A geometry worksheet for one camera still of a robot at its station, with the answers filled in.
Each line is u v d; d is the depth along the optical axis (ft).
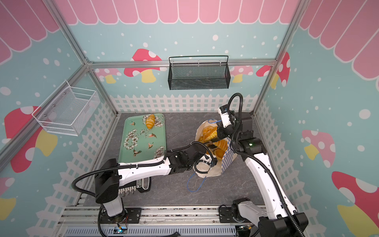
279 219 1.21
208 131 3.18
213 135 3.01
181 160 1.94
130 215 2.50
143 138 3.47
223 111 1.94
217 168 2.66
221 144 2.94
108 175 1.66
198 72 3.09
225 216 2.42
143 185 2.73
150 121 3.59
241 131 1.68
